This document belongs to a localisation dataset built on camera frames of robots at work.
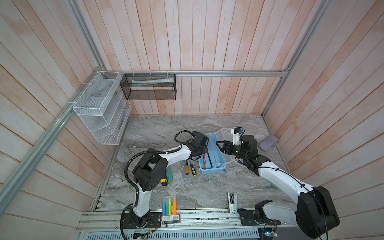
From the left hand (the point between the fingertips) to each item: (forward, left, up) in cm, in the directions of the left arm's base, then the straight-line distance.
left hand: (205, 150), depth 93 cm
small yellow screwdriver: (-10, +11, -4) cm, 15 cm away
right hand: (-1, -7, +11) cm, 14 cm away
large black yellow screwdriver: (-19, +25, -4) cm, 31 cm away
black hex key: (-4, -3, -5) cm, 7 cm away
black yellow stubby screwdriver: (-11, +8, -4) cm, 14 cm away
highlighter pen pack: (-33, +20, -4) cm, 39 cm away
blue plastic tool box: (-7, -6, +1) cm, 9 cm away
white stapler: (-29, -13, -4) cm, 32 cm away
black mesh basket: (+29, +35, +28) cm, 53 cm away
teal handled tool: (-12, +23, -6) cm, 26 cm away
